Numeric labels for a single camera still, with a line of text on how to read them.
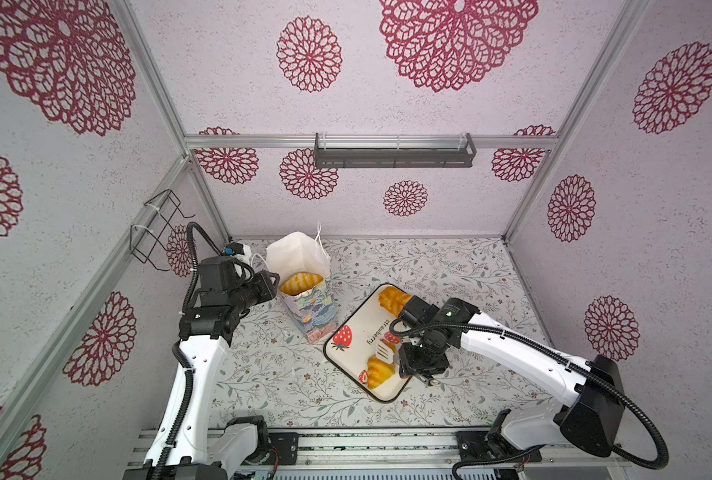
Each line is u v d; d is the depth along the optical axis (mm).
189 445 383
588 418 390
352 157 894
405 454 732
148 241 752
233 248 647
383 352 801
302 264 953
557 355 442
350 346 921
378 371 826
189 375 429
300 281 912
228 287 563
